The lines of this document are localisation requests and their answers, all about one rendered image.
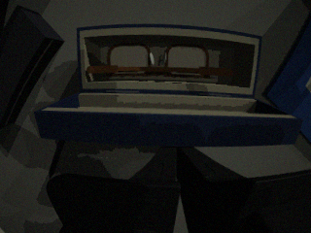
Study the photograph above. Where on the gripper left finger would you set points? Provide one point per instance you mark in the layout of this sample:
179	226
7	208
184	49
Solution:
148	204

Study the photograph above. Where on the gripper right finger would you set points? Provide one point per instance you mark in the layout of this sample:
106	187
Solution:
216	199

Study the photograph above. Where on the dark blue notebook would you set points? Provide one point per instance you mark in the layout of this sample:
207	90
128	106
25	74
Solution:
290	90

